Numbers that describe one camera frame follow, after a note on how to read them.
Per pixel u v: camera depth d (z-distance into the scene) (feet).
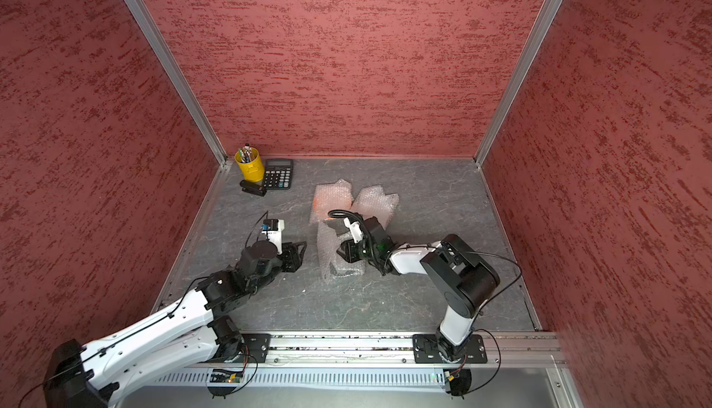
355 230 2.72
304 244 2.52
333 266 2.77
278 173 3.72
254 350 2.46
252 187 3.52
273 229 2.20
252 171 3.52
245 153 3.28
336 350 2.48
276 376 2.33
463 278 1.55
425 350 2.42
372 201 3.39
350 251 2.60
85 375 1.33
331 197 3.40
